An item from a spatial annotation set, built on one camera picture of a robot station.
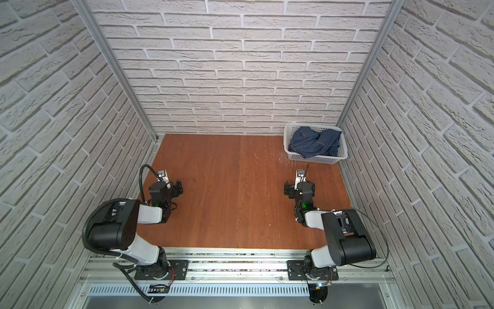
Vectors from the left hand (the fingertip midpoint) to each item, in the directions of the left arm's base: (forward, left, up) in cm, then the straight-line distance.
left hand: (167, 180), depth 93 cm
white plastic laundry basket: (+13, -93, +4) cm, 94 cm away
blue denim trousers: (+20, -75, +5) cm, 78 cm away
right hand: (-3, -65, +2) cm, 65 cm away
